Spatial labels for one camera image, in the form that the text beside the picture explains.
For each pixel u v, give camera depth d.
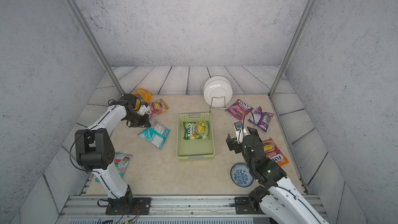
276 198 0.48
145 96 1.15
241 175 0.82
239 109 1.10
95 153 0.49
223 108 1.12
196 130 0.99
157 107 1.11
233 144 0.65
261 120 1.02
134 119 0.79
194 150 0.92
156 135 0.93
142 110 0.87
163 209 0.73
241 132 0.59
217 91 1.04
